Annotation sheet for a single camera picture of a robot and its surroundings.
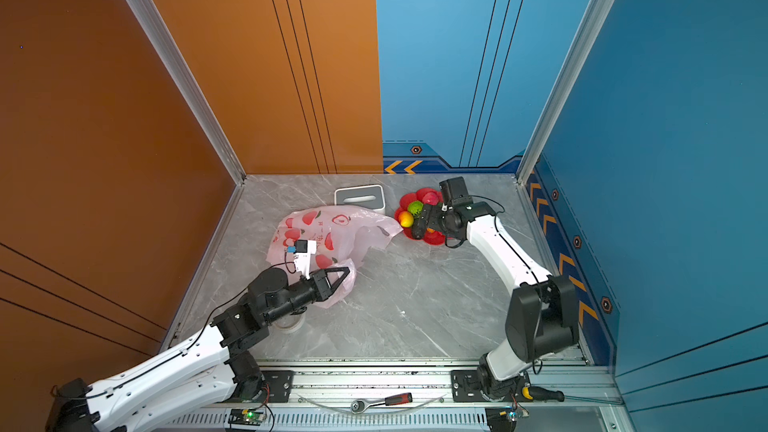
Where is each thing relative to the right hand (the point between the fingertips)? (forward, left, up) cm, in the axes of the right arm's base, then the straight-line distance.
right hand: (431, 222), depth 88 cm
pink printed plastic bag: (-3, +26, -1) cm, 26 cm away
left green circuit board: (-46, +47, -16) cm, 67 cm away
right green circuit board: (-46, -14, -17) cm, 51 cm away
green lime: (+13, +4, -9) cm, 16 cm away
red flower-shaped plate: (+4, -3, -14) cm, 15 cm away
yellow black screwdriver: (-41, -23, -14) cm, 49 cm away
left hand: (-19, +21, +7) cm, 29 cm away
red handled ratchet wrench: (-44, +19, -13) cm, 50 cm away
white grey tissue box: (+20, +21, -10) cm, 31 cm away
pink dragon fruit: (+17, -2, -9) cm, 20 cm away
